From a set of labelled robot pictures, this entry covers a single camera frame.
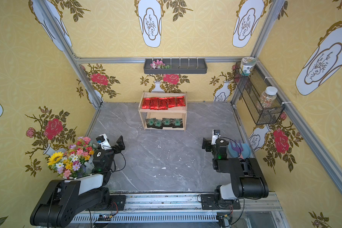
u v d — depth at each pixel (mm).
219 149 711
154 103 899
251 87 979
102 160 666
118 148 789
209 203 735
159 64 878
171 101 901
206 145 838
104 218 730
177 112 899
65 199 424
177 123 1037
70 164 712
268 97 652
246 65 840
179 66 924
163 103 905
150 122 1060
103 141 735
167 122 1062
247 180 440
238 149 926
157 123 1037
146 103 899
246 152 920
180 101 901
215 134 799
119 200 746
